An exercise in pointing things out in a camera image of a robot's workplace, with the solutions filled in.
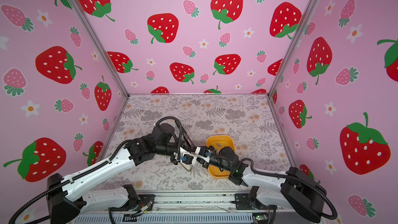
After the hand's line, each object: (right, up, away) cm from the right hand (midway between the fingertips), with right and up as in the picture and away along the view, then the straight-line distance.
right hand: (192, 149), depth 73 cm
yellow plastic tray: (+14, -1, +19) cm, 24 cm away
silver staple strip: (+15, -3, +21) cm, 25 cm away
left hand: (+2, +1, -4) cm, 5 cm away
